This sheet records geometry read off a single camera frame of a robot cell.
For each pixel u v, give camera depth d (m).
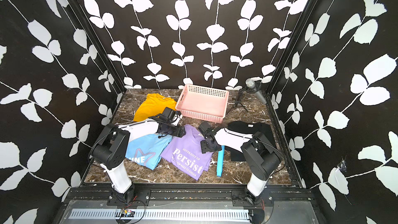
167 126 0.76
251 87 0.90
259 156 0.46
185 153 0.88
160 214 0.70
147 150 0.88
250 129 1.00
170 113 0.78
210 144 0.69
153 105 1.11
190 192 0.76
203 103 1.15
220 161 0.84
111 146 0.49
